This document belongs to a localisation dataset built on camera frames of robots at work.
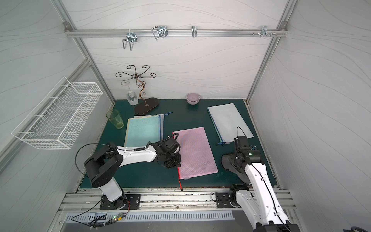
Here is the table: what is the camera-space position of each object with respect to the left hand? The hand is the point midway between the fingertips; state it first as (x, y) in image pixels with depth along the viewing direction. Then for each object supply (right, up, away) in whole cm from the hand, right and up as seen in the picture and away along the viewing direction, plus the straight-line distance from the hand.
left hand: (182, 166), depth 85 cm
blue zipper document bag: (+34, +24, +23) cm, 48 cm away
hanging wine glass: (-34, +43, +9) cm, 55 cm away
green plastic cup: (-49, +30, +13) cm, 59 cm away
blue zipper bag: (-17, +26, +23) cm, 38 cm away
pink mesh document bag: (+9, +5, +2) cm, 10 cm away
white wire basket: (-60, +27, -17) cm, 68 cm away
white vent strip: (-31, -18, -17) cm, 40 cm away
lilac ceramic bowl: (+7, +44, +34) cm, 56 cm away
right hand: (+30, +5, -7) cm, 31 cm away
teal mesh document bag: (-31, +19, +19) cm, 41 cm away
